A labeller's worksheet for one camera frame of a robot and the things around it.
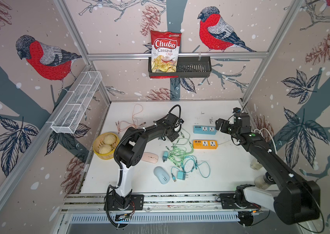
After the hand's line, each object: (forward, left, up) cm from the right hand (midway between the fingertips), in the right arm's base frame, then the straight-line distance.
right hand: (222, 121), depth 85 cm
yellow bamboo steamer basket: (-7, +78, -15) cm, 80 cm away
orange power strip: (-7, +8, -16) cm, 19 cm away
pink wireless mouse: (-17, +43, -16) cm, 49 cm away
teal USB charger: (-16, +34, -16) cm, 40 cm away
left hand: (+3, +28, -15) cm, 32 cm away
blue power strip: (+5, +7, -16) cm, 18 cm away
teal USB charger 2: (-26, +24, -16) cm, 39 cm away
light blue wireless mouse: (-27, +35, -15) cm, 47 cm away
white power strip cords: (+3, -35, -21) cm, 41 cm away
